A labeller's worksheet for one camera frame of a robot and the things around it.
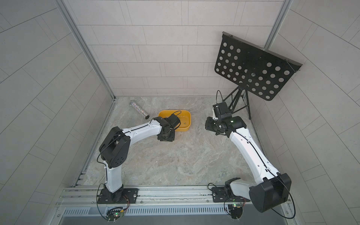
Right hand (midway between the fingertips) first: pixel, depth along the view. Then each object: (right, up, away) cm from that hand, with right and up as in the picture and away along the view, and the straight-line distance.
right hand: (206, 123), depth 78 cm
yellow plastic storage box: (-12, +2, +22) cm, 25 cm away
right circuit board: (+13, -42, -9) cm, 45 cm away
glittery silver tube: (-52, +11, +30) cm, 61 cm away
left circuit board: (-45, -41, -12) cm, 63 cm away
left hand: (-20, -11, +14) cm, 27 cm away
